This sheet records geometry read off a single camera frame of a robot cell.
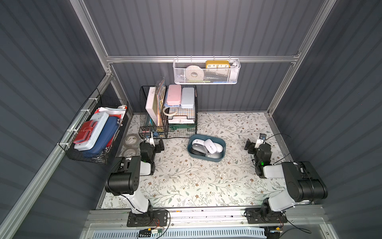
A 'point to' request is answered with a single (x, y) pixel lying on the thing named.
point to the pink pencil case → (174, 94)
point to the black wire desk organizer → (168, 111)
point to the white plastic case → (102, 118)
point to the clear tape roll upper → (132, 140)
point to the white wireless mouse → (210, 146)
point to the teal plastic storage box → (215, 139)
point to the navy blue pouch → (108, 131)
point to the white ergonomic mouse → (219, 147)
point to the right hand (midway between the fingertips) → (259, 143)
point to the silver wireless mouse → (199, 146)
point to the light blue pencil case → (187, 98)
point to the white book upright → (151, 106)
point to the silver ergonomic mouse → (215, 155)
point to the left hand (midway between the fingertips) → (155, 138)
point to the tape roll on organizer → (169, 115)
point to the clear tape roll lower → (131, 152)
